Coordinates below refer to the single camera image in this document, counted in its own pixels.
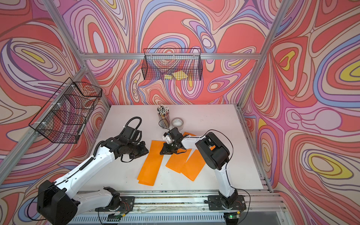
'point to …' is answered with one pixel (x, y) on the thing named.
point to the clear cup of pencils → (163, 111)
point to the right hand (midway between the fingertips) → (162, 156)
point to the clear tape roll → (178, 123)
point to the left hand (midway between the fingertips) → (150, 151)
